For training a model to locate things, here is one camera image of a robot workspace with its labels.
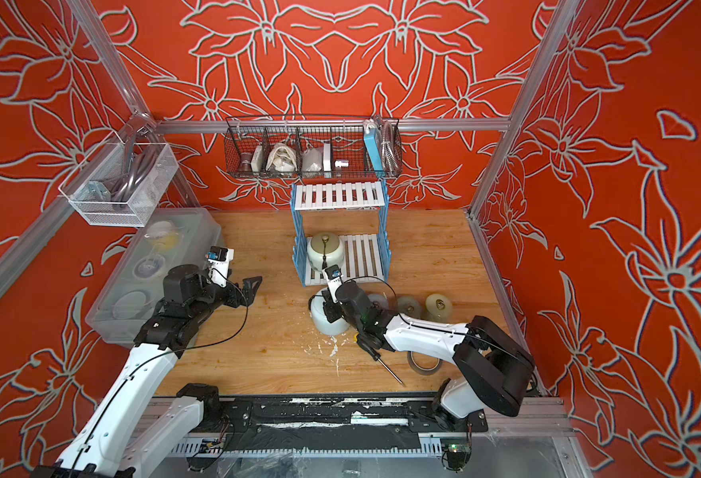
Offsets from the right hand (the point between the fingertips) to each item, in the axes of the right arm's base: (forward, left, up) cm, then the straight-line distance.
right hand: (317, 293), depth 82 cm
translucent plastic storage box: (-2, +51, +3) cm, 51 cm away
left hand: (+1, +19, +8) cm, 21 cm away
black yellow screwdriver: (-13, -17, -12) cm, 24 cm away
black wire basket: (+45, +18, +19) cm, 52 cm away
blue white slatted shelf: (+21, -15, -11) cm, 28 cm away
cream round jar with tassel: (+16, -1, 0) cm, 16 cm away
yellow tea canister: (-1, -35, -5) cm, 35 cm away
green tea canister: (-1, -27, -5) cm, 27 cm away
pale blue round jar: (-6, -1, -3) cm, 7 cm away
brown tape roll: (-16, -29, -12) cm, 36 cm away
